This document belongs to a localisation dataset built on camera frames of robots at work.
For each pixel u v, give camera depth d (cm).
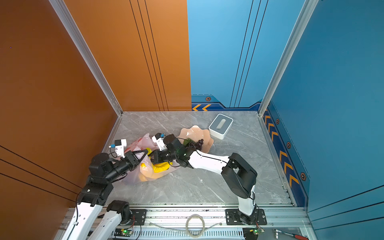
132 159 60
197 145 94
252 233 70
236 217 73
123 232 71
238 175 46
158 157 68
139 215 74
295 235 68
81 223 45
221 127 106
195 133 103
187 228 70
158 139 72
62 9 70
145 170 70
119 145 63
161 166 81
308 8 70
